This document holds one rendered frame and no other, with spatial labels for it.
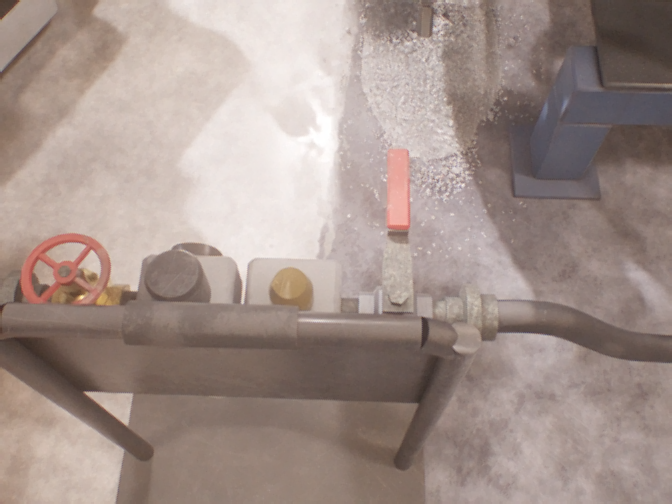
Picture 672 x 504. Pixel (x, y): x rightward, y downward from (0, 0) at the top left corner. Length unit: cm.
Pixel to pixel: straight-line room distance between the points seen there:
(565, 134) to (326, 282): 60
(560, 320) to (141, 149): 83
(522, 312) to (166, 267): 30
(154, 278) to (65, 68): 88
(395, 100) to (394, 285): 72
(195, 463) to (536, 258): 60
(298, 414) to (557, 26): 86
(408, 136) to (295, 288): 71
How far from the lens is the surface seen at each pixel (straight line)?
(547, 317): 66
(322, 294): 63
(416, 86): 132
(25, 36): 141
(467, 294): 64
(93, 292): 61
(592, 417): 113
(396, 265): 63
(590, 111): 110
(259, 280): 63
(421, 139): 126
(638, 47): 112
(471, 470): 107
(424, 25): 107
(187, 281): 59
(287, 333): 50
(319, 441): 105
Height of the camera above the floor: 104
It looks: 65 degrees down
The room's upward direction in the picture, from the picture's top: straight up
